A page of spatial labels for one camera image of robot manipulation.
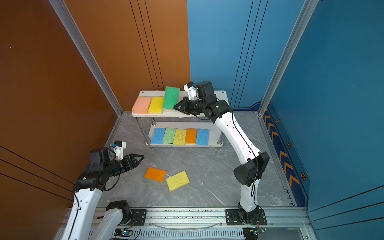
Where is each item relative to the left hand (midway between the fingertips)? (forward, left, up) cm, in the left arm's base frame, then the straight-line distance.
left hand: (140, 157), depth 74 cm
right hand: (+16, -17, +19) cm, 30 cm away
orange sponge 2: (+22, -24, -11) cm, 34 cm away
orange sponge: (-2, -4, -17) cm, 18 cm away
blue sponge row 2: (+21, -3, -12) cm, 25 cm away
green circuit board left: (-29, +6, -20) cm, 36 cm away
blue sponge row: (+21, -32, -12) cm, 40 cm away
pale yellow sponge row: (+21, -17, -11) cm, 29 cm away
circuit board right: (-29, -55, -19) cm, 65 cm away
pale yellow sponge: (-5, -17, -18) cm, 26 cm away
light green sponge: (+22, -10, -11) cm, 26 cm away
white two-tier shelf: (+33, -4, -15) cm, 37 cm away
